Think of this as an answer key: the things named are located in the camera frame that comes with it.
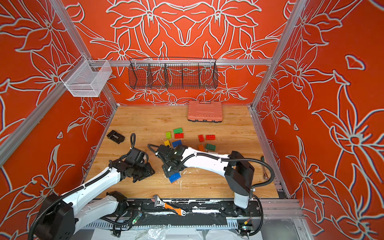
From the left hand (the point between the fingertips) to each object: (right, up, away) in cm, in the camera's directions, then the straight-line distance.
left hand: (154, 172), depth 83 cm
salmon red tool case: (+32, +36, +28) cm, 55 cm away
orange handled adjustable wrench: (+4, -13, -8) cm, 16 cm away
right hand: (+10, +4, -4) cm, 12 cm away
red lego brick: (+13, +19, +17) cm, 29 cm away
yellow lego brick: (+5, +14, +12) cm, 20 cm away
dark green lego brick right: (+34, +12, +11) cm, 38 cm away
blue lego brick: (+11, -2, -4) cm, 12 cm away
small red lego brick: (+28, +17, +15) cm, 36 cm away
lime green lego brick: (+5, +19, +17) cm, 26 cm away
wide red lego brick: (+34, +18, +17) cm, 42 cm away
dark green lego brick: (+12, +22, +21) cm, 32 cm away
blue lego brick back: (+12, +14, +13) cm, 23 cm away
